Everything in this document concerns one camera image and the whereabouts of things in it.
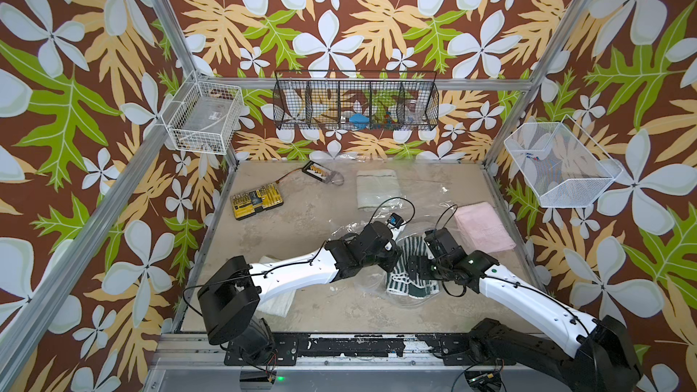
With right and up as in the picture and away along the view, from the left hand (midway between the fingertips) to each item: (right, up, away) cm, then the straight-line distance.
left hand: (401, 246), depth 78 cm
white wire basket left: (-62, +40, +8) cm, 74 cm away
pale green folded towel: (-5, +17, +31) cm, 36 cm away
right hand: (+5, -7, +5) cm, 11 cm away
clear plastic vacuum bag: (+12, +6, +25) cm, 29 cm away
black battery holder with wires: (-27, +23, +37) cm, 51 cm away
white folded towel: (-37, -18, +2) cm, 41 cm away
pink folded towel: (+33, +1, +17) cm, 37 cm away
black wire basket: (-13, +49, +20) cm, 55 cm away
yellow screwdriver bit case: (-49, +13, +26) cm, 57 cm away
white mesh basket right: (+50, +24, +3) cm, 56 cm away
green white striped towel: (0, -12, +5) cm, 13 cm away
